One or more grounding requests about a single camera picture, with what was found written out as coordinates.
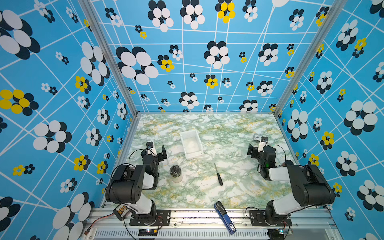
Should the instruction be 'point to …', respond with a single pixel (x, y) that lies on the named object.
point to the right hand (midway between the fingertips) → (259, 145)
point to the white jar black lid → (175, 172)
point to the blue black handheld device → (223, 212)
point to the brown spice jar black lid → (284, 164)
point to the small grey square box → (257, 136)
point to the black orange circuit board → (120, 211)
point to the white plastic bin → (192, 144)
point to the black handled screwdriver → (220, 180)
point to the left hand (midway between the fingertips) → (156, 146)
